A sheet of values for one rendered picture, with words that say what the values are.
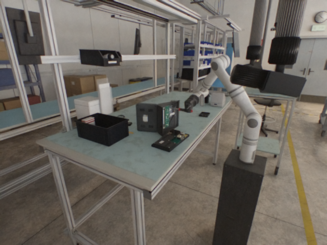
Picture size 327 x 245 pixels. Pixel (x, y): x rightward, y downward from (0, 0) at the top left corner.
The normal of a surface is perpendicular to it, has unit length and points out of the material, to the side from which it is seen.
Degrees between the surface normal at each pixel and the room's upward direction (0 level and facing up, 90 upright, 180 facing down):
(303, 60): 90
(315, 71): 90
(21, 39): 97
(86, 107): 90
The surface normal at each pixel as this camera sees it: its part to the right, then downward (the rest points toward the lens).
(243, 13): -0.49, 0.31
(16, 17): 0.88, 0.28
